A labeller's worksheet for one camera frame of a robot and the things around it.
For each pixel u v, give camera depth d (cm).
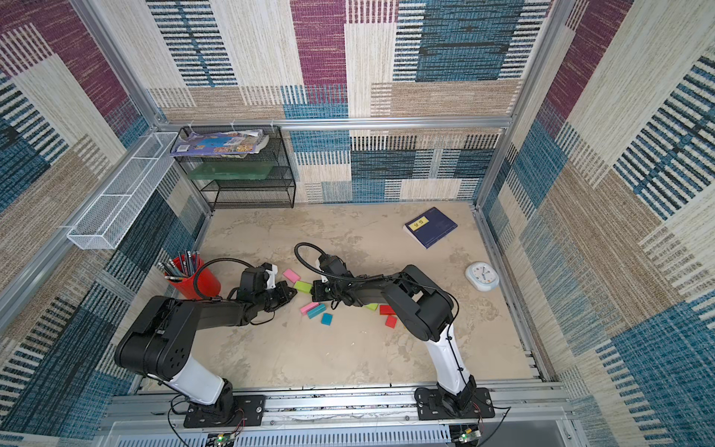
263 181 94
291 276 99
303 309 89
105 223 70
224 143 83
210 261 85
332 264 79
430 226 112
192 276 90
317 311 89
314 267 73
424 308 54
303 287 96
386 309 94
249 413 73
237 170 101
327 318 90
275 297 83
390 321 88
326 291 85
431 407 73
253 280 75
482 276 96
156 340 46
